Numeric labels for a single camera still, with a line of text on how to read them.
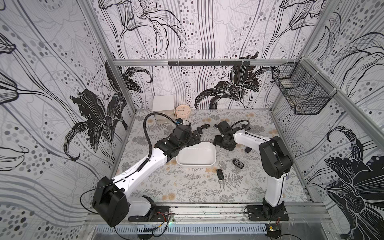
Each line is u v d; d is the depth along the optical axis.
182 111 1.15
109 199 0.39
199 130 1.05
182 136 0.59
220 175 0.84
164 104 1.05
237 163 0.88
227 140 0.73
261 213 0.71
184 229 0.76
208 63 0.90
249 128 1.06
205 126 1.08
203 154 0.93
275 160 0.51
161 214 0.73
